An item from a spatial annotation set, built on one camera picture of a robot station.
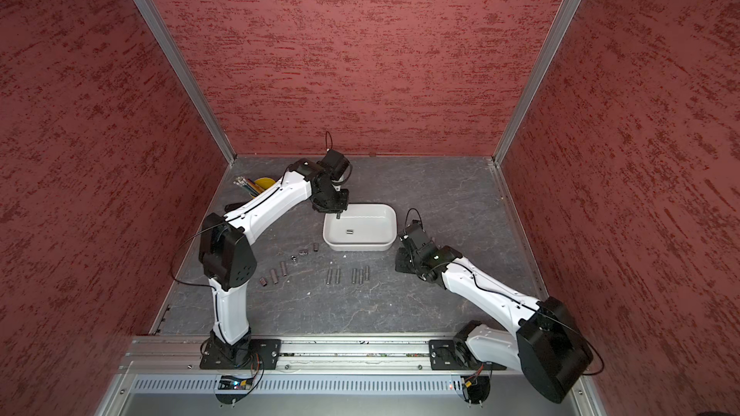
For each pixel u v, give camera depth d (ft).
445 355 2.43
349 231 3.20
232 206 3.47
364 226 3.32
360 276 2.87
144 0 2.50
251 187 3.02
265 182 3.22
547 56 2.92
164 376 2.33
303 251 3.03
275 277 2.86
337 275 2.87
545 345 1.33
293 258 2.94
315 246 3.10
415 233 2.11
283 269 2.94
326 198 2.46
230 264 1.63
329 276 2.87
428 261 2.00
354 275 2.89
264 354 2.44
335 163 2.33
